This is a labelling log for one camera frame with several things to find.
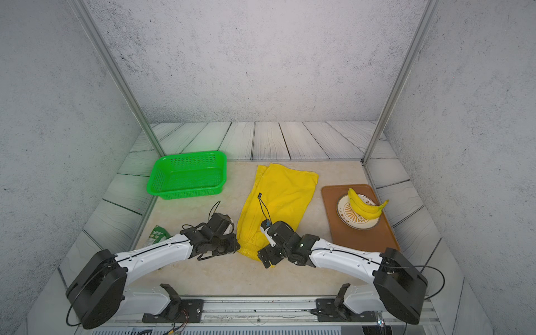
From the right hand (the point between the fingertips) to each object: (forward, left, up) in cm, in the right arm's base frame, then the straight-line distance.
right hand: (268, 250), depth 80 cm
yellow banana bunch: (+20, -41, -2) cm, 46 cm away
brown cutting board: (+8, -45, -9) cm, 47 cm away
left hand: (+2, +10, -2) cm, 11 cm away
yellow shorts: (+31, -4, -6) cm, 32 cm away
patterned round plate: (+18, -36, -7) cm, 41 cm away
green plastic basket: (+43, +45, -5) cm, 63 cm away
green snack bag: (+8, +48, -4) cm, 49 cm away
